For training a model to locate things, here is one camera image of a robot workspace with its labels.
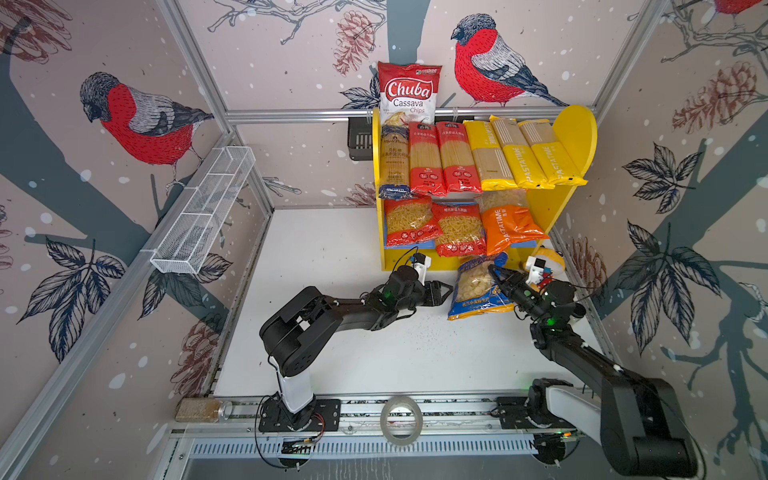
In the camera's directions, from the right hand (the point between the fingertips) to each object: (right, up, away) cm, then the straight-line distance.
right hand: (484, 272), depth 80 cm
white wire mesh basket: (-75, +9, -9) cm, 76 cm away
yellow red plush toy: (+28, +2, +16) cm, 32 cm away
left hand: (-9, -6, +2) cm, 11 cm away
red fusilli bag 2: (-4, +12, +10) cm, 16 cm away
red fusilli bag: (-20, +15, +12) cm, 28 cm away
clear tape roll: (-23, -31, -7) cm, 39 cm away
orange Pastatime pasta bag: (+11, +14, +9) cm, 19 cm away
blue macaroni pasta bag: (-2, -5, -1) cm, 6 cm away
